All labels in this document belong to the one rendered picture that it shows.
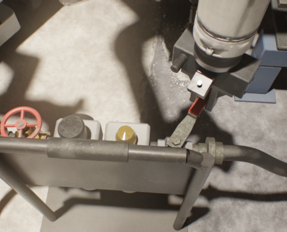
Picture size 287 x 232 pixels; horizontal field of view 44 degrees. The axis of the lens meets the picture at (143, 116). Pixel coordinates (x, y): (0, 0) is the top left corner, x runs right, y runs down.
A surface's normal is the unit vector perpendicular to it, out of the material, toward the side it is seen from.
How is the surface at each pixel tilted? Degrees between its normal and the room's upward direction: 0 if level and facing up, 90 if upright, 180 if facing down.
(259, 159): 55
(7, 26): 90
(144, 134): 0
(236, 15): 90
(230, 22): 90
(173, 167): 90
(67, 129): 0
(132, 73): 0
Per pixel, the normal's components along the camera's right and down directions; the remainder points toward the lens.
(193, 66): -0.54, 0.75
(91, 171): -0.07, 0.89
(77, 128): 0.00, -0.46
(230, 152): -0.15, -0.22
